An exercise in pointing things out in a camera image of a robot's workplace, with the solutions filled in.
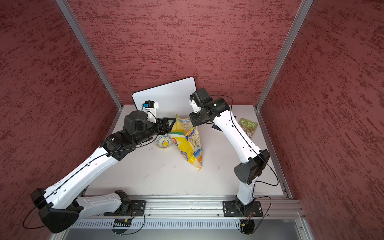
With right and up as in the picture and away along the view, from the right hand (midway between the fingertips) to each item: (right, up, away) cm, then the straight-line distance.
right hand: (196, 122), depth 76 cm
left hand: (-12, 0, -8) cm, 15 cm away
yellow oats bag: (-4, -8, -4) cm, 10 cm away
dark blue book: (+14, -4, +30) cm, 34 cm away
